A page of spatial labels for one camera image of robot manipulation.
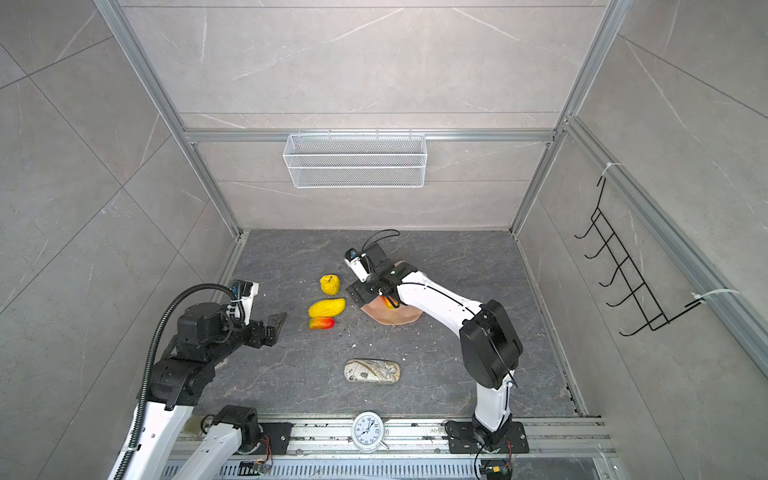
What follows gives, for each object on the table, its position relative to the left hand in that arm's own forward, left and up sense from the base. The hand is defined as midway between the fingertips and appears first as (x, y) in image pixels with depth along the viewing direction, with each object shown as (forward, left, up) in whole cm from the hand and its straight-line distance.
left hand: (265, 304), depth 72 cm
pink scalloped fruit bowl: (+8, -28, -19) cm, 35 cm away
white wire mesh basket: (+52, -21, +6) cm, 57 cm away
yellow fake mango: (+10, -11, -20) cm, 25 cm away
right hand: (+13, -23, -11) cm, 28 cm away
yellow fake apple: (+18, -11, -19) cm, 28 cm away
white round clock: (-25, -24, -20) cm, 40 cm away
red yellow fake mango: (+6, -9, -22) cm, 25 cm away
